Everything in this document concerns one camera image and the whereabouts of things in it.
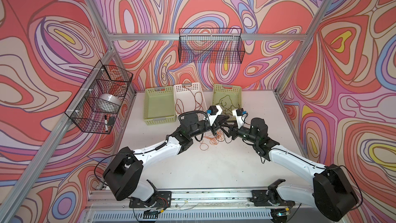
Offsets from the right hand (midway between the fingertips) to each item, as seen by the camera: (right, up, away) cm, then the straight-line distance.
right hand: (222, 127), depth 80 cm
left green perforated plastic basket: (-42, +11, +34) cm, 55 cm away
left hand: (+1, +6, -11) cm, 12 cm away
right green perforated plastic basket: (+9, +18, +34) cm, 40 cm away
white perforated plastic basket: (-21, +18, +36) cm, 45 cm away
